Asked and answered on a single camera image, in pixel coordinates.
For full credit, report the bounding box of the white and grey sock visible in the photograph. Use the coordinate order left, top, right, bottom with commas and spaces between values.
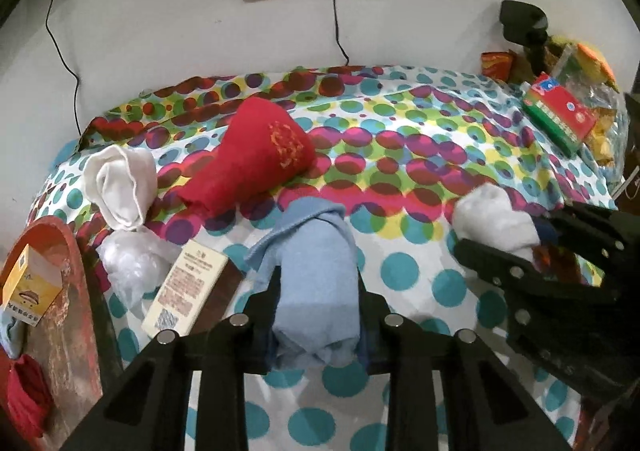
452, 184, 543, 264

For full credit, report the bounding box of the cream and brown small box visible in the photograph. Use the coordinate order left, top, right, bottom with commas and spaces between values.
141, 241, 246, 338

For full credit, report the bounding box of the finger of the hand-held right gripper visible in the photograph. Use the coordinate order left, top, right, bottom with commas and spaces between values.
457, 238, 621, 307
537, 204, 640, 267

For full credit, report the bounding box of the light blue sock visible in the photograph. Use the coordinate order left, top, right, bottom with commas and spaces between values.
0, 316, 26, 359

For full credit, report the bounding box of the red snack packet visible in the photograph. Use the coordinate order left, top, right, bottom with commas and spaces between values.
532, 245, 598, 286

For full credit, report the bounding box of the plain red sock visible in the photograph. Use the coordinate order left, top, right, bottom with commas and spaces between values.
5, 353, 53, 442

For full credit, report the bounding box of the red towel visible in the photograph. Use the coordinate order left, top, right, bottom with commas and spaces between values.
177, 98, 317, 219

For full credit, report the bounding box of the black adapter cable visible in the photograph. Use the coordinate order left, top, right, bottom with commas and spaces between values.
330, 0, 351, 67

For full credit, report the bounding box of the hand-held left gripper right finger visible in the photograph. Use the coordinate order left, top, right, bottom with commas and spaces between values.
357, 271, 573, 451

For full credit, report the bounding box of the red round tray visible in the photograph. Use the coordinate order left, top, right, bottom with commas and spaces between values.
0, 217, 123, 451

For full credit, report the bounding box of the yellow chips bag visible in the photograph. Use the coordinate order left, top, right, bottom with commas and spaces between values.
585, 116, 626, 167

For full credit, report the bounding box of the yellow carton box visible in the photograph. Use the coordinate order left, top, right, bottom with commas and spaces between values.
0, 243, 66, 328

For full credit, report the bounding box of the green and red medicine box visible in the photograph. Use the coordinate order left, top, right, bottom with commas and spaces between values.
522, 72, 598, 157

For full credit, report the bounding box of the red orange snack bag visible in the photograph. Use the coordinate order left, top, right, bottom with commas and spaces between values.
481, 50, 516, 82

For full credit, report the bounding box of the crumpled clear plastic wrap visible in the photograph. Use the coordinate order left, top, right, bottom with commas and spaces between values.
97, 226, 188, 317

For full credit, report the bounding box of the clear plastic bag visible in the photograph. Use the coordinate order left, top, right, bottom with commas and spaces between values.
550, 38, 631, 177

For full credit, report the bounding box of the black phone holder stand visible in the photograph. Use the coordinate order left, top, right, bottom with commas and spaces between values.
500, 0, 550, 74

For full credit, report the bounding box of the thin black hanging cable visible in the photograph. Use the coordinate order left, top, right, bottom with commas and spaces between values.
45, 0, 83, 137

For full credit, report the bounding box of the light blue towel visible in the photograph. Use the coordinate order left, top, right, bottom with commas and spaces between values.
245, 196, 362, 371

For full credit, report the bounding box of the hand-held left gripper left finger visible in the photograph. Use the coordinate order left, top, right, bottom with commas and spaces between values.
62, 263, 281, 451

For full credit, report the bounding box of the yellow plush toy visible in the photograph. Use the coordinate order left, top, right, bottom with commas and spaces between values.
575, 42, 618, 94

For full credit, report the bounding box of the polka dot cloth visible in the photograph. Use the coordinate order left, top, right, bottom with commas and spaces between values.
30, 64, 626, 451

